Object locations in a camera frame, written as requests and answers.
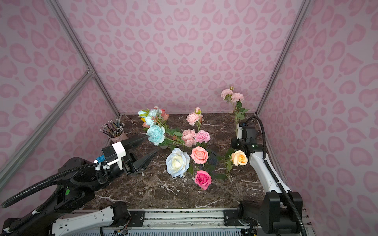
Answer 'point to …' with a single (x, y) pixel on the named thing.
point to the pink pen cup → (120, 138)
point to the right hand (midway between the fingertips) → (235, 138)
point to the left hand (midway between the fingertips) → (150, 143)
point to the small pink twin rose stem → (229, 95)
